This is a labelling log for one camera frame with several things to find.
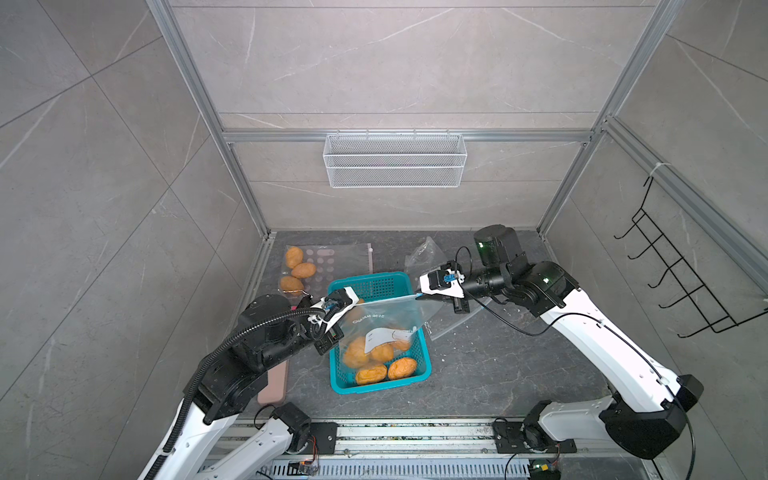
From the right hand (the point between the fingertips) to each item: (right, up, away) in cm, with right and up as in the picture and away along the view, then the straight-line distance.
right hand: (424, 287), depth 63 cm
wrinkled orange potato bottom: (-4, -24, +16) cm, 29 cm away
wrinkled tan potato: (-41, -3, +35) cm, 54 cm away
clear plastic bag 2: (+2, -4, -5) cm, 7 cm away
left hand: (-16, -2, -4) cm, 16 cm away
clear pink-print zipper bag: (-29, +4, +48) cm, 56 cm away
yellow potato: (-9, -20, +17) cm, 27 cm away
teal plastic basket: (-12, -4, +41) cm, 43 cm away
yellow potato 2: (-4, -17, +16) cm, 24 cm away
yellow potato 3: (-11, -25, +16) cm, 32 cm away
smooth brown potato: (-16, -19, +13) cm, 28 cm away
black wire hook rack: (+59, -4, -3) cm, 60 cm away
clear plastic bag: (-11, -11, +5) cm, 16 cm away
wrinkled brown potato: (-43, +7, +44) cm, 61 cm away
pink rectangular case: (-38, -29, +16) cm, 51 cm away
